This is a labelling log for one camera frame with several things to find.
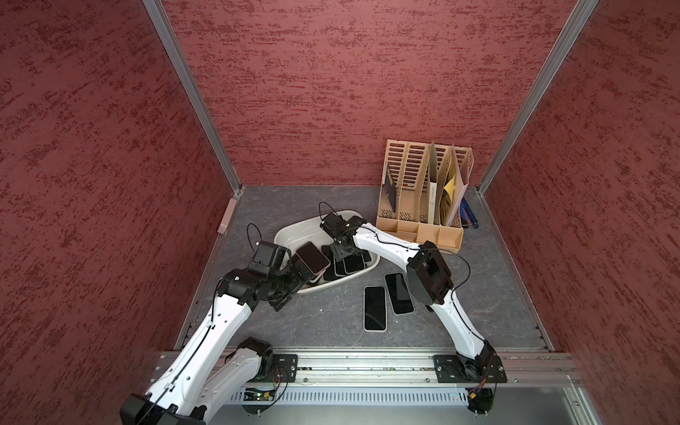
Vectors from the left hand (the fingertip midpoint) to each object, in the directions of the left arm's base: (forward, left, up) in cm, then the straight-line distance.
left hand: (303, 290), depth 75 cm
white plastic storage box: (+26, +9, -10) cm, 29 cm away
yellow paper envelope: (+31, -46, +12) cm, 57 cm away
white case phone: (-1, -22, -12) cm, 25 cm away
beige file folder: (+30, -40, +13) cm, 52 cm away
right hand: (+20, -14, -12) cm, 27 cm away
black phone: (+6, -31, -18) cm, 36 cm away
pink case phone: (+18, +1, -14) cm, 23 cm away
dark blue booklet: (+49, -31, -8) cm, 59 cm away
